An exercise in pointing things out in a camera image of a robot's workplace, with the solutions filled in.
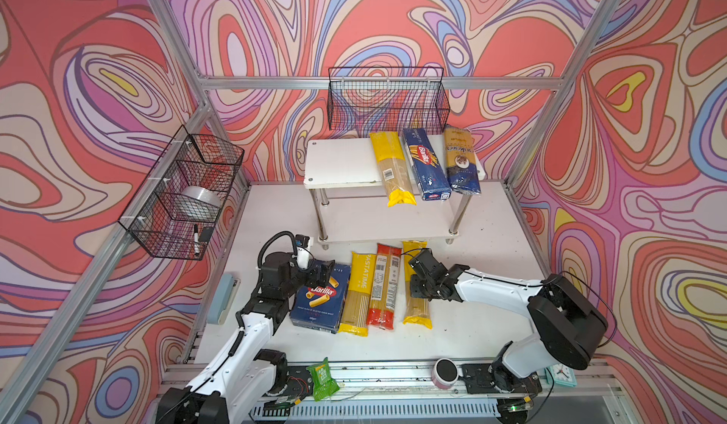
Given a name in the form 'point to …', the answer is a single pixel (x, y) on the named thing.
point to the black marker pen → (196, 241)
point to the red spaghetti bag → (384, 288)
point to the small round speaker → (445, 372)
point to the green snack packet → (323, 383)
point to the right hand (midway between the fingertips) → (418, 293)
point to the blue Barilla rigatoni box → (320, 308)
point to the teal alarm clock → (561, 374)
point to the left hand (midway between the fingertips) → (322, 256)
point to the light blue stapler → (222, 302)
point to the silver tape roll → (198, 203)
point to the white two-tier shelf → (350, 203)
